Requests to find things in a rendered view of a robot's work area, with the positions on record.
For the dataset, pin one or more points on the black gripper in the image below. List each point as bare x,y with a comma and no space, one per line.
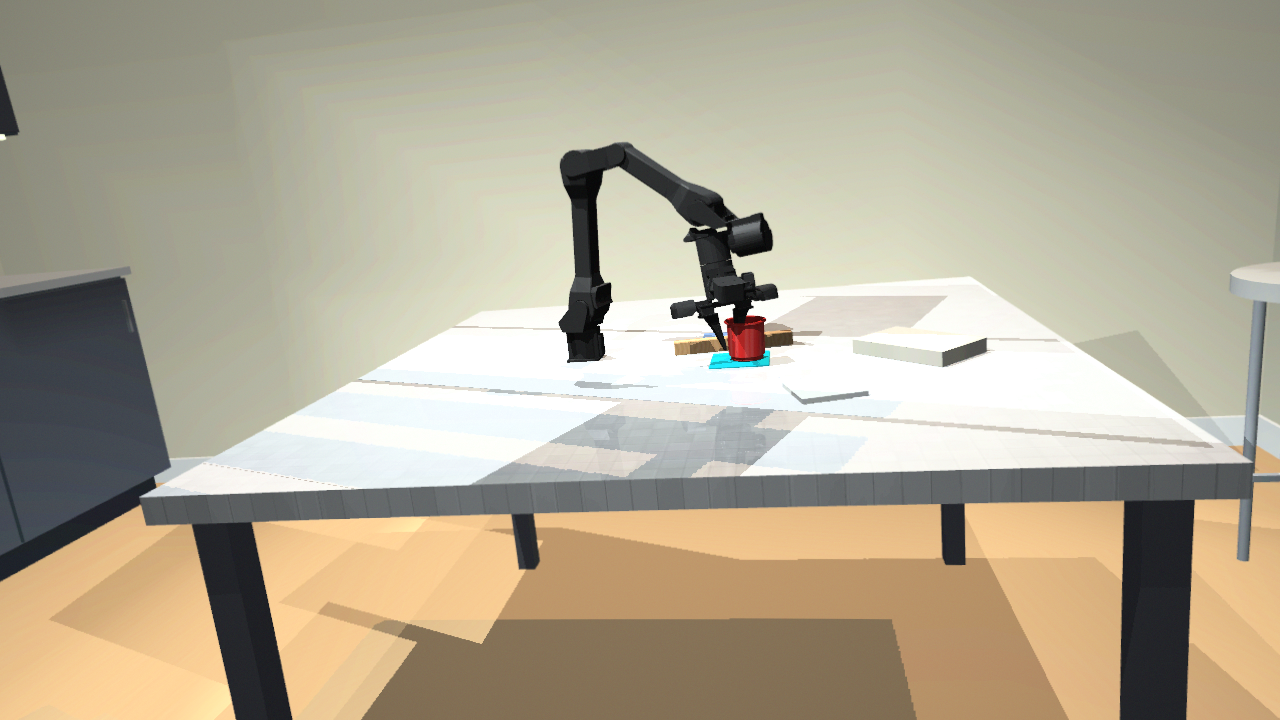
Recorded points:
706,308

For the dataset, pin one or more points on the cream flat rectangular slab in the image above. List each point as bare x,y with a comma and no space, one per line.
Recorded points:
920,346

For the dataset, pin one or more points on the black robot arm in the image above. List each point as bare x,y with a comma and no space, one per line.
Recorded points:
590,297

